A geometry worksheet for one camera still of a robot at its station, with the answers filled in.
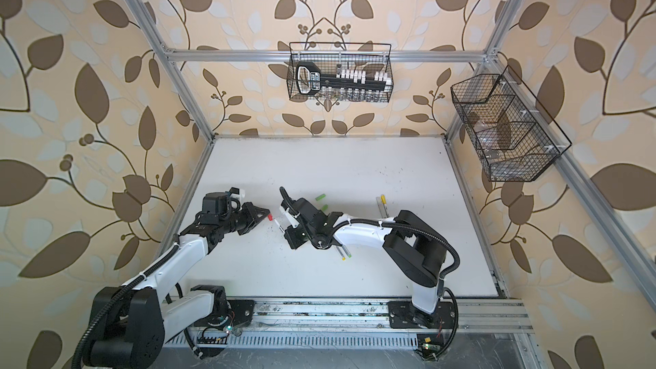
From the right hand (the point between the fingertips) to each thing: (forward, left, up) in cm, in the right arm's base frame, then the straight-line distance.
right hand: (286, 235), depth 85 cm
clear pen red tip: (+2, +2, +2) cm, 4 cm away
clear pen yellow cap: (+15, -36, -6) cm, 39 cm away
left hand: (+7, +7, +6) cm, 12 cm away
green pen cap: (+19, -11, -6) cm, 23 cm away
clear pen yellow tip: (-3, -18, -6) cm, 19 cm away
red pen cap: (+5, +5, +4) cm, 8 cm away
